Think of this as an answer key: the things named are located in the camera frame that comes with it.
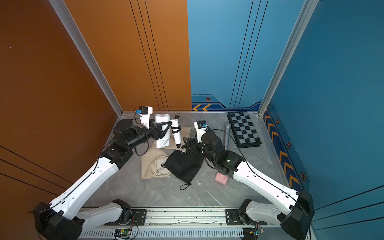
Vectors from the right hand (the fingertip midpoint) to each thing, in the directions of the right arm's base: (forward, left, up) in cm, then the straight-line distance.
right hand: (190, 137), depth 71 cm
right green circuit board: (-35, -29, -29) cm, 54 cm away
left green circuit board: (-35, +33, -31) cm, 57 cm away
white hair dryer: (-3, +12, +1) cm, 12 cm away
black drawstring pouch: (-2, +5, -27) cm, 27 cm away
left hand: (+4, +10, +8) cm, 14 cm away
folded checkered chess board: (+25, -36, -25) cm, 51 cm away
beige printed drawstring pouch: (+8, +26, -27) cm, 38 cm away
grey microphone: (+24, -24, -27) cm, 43 cm away
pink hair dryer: (-10, -17, -25) cm, 32 cm away
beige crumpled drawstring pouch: (0, +25, -26) cm, 36 cm away
